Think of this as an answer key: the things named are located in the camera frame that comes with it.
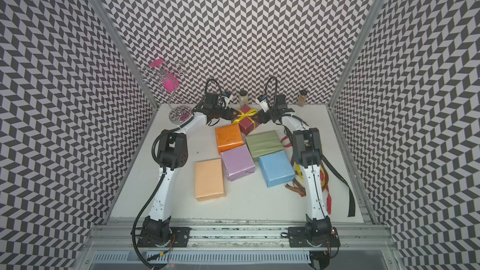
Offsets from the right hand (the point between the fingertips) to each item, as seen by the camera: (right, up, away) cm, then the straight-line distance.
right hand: (257, 115), depth 106 cm
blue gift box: (+8, -25, -20) cm, 33 cm away
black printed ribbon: (+42, -38, -23) cm, 61 cm away
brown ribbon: (+19, -12, -1) cm, 22 cm away
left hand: (-12, +2, -1) cm, 13 cm away
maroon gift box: (-7, -2, -3) cm, 8 cm away
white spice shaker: (-8, +10, +6) cm, 14 cm away
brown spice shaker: (+28, +10, +6) cm, 30 cm away
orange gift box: (-15, -11, -11) cm, 22 cm away
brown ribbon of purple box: (+19, -35, -19) cm, 44 cm away
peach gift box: (-23, -30, -24) cm, 44 cm away
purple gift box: (-10, -23, -19) cm, 31 cm away
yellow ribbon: (-3, +2, -4) cm, 5 cm away
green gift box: (+2, -15, -16) cm, 21 cm away
